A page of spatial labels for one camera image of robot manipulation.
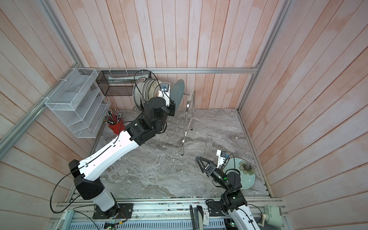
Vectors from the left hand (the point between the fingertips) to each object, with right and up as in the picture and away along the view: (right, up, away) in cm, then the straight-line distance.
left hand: (168, 98), depth 65 cm
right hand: (+15, -30, +7) cm, 34 cm away
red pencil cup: (-39, -15, +35) cm, 54 cm away
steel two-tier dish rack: (+1, -21, +38) cm, 44 cm away
